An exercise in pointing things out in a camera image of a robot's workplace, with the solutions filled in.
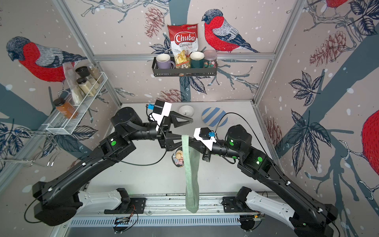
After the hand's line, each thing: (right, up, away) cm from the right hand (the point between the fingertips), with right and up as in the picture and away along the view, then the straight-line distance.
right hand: (188, 139), depth 55 cm
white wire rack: (-69, +4, +25) cm, 73 cm away
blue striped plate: (+16, +8, +56) cm, 59 cm away
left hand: (+1, +5, -10) cm, 11 cm away
